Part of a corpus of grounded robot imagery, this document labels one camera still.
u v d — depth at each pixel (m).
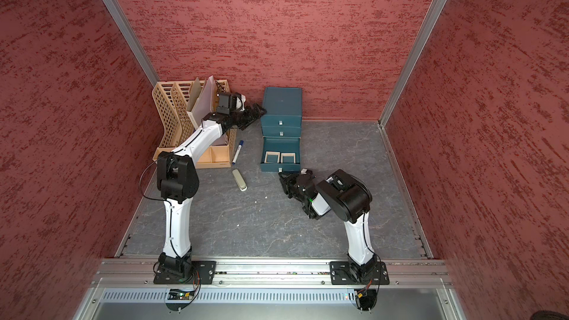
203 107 0.91
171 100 0.98
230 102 0.78
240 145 1.10
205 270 0.74
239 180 0.95
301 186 0.77
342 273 0.74
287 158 1.04
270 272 0.76
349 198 0.53
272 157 1.03
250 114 0.87
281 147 1.03
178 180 0.57
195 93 0.94
